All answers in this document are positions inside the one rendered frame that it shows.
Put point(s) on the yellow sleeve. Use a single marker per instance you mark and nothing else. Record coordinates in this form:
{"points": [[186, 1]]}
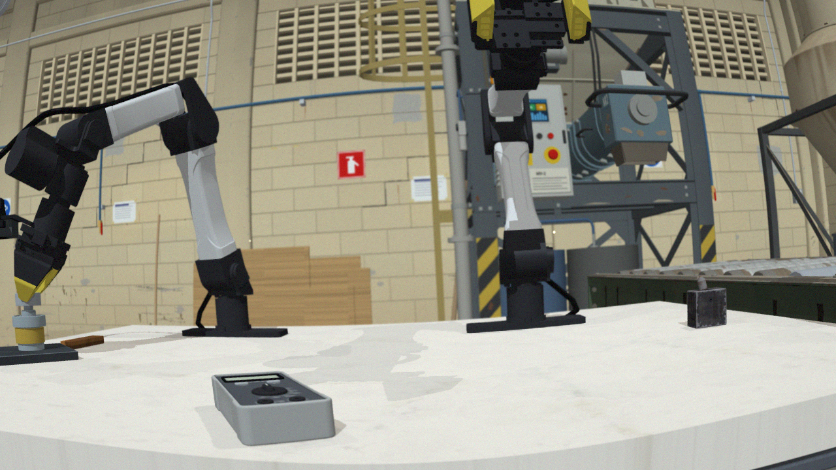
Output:
{"points": [[29, 335]]}

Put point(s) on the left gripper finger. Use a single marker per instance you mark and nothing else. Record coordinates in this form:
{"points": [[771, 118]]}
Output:
{"points": [[578, 14], [482, 11]]}

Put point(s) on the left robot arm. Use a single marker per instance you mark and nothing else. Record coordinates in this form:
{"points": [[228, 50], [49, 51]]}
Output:
{"points": [[525, 258]]}

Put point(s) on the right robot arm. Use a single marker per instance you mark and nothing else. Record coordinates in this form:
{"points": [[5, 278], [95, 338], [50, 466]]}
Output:
{"points": [[56, 164]]}

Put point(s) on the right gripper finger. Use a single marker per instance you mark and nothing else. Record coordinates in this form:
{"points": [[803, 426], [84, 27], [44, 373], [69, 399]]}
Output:
{"points": [[26, 290], [47, 281]]}

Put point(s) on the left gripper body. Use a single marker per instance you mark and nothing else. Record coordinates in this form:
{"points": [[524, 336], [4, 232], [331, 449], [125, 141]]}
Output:
{"points": [[540, 25]]}

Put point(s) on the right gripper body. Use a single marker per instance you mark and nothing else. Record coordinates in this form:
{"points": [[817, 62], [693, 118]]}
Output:
{"points": [[35, 256]]}

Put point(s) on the brown rectangular block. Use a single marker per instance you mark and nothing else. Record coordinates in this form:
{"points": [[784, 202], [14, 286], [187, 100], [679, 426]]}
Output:
{"points": [[83, 341]]}

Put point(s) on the grey multimeter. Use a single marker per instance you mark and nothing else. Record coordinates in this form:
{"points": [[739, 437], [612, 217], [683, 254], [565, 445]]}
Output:
{"points": [[271, 407]]}

